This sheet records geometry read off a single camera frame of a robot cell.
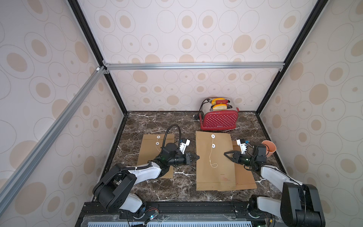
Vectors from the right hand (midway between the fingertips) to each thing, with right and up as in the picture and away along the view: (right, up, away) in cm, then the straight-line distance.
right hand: (226, 156), depth 85 cm
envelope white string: (-10, +1, -3) cm, 10 cm away
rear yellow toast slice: (-4, +36, +13) cm, 38 cm away
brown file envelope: (-7, -8, -4) cm, 12 cm away
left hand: (-15, 0, -9) cm, 18 cm away
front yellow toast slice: (-1, +31, +10) cm, 32 cm away
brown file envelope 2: (+11, -13, -1) cm, 17 cm away
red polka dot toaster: (-4, +22, +15) cm, 27 cm away
